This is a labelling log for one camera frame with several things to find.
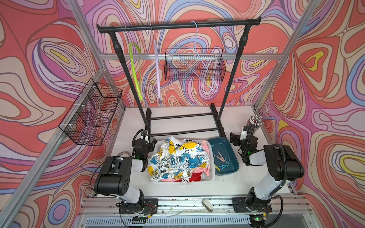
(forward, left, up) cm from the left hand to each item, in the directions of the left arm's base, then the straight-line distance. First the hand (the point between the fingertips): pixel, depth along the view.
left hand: (149, 138), depth 94 cm
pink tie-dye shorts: (-22, -36, +1) cm, 42 cm away
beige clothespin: (-12, -47, -4) cm, 49 cm away
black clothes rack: (+39, -19, +2) cm, 44 cm away
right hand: (+3, -61, -1) cm, 61 cm away
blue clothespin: (-17, -48, -5) cm, 51 cm away
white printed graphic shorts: (-18, -20, +7) cm, 28 cm away
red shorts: (-25, -30, +1) cm, 39 cm away
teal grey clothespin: (-15, -50, -4) cm, 53 cm away
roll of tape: (-8, +16, -6) cm, 19 cm away
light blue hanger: (+41, -34, +20) cm, 57 cm away
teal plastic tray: (-2, -50, -4) cm, 50 cm away
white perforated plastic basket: (-26, -38, 0) cm, 46 cm away
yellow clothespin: (-18, -43, -5) cm, 47 cm away
